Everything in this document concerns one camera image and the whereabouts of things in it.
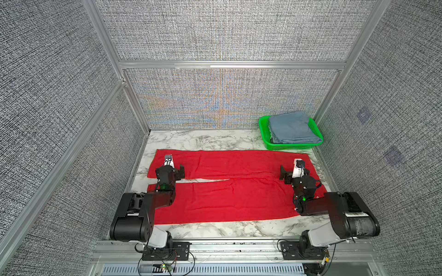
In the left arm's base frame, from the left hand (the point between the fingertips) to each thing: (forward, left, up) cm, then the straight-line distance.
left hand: (173, 163), depth 93 cm
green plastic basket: (+28, -57, -5) cm, 64 cm away
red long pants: (-10, -36, -8) cm, 39 cm away
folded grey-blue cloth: (+24, -73, 0) cm, 76 cm away
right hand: (-4, -62, +3) cm, 63 cm away
